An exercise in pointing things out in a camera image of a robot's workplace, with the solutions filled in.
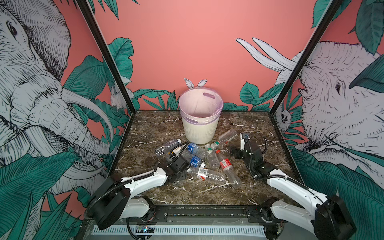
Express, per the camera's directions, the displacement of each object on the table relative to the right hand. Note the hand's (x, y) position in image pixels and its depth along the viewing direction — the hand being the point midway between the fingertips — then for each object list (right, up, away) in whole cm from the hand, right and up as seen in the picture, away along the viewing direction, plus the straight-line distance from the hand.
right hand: (236, 141), depth 83 cm
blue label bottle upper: (-22, -7, +13) cm, 26 cm away
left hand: (-31, -18, +3) cm, 37 cm away
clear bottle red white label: (-17, -19, -1) cm, 25 cm away
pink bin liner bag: (-20, +22, +19) cm, 35 cm away
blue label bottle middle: (-22, -13, +5) cm, 26 cm away
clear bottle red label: (-4, -16, +4) cm, 17 cm away
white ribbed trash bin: (-20, +4, +7) cm, 22 cm away
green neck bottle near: (-12, -12, +9) cm, 19 cm away
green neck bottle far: (-3, 0, +20) cm, 21 cm away
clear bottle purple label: (-45, -7, +10) cm, 46 cm away
